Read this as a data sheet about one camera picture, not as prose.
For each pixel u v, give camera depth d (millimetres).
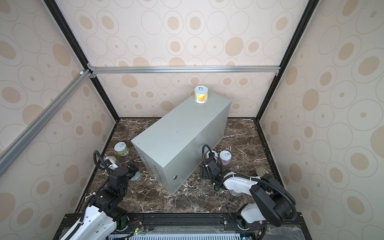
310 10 687
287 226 729
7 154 509
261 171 821
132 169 730
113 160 703
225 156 921
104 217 532
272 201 431
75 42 795
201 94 764
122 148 960
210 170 685
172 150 615
